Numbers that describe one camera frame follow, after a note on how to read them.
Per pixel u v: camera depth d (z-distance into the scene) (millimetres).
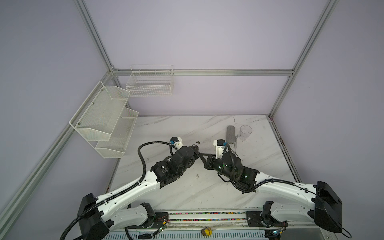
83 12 689
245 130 1071
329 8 688
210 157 675
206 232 688
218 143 673
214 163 648
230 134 1061
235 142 1046
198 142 1044
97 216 381
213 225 733
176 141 651
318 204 405
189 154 532
